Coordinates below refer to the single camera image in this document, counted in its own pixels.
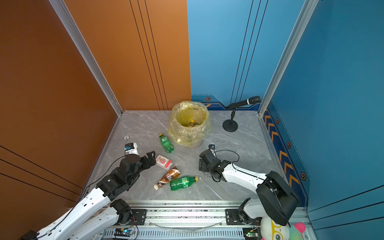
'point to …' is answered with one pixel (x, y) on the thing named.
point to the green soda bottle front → (182, 183)
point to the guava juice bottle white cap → (163, 162)
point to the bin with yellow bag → (178, 126)
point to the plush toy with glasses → (270, 229)
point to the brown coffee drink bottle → (173, 174)
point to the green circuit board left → (123, 232)
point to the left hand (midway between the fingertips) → (149, 153)
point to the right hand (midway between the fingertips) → (204, 163)
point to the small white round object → (126, 137)
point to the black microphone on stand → (230, 125)
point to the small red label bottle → (192, 123)
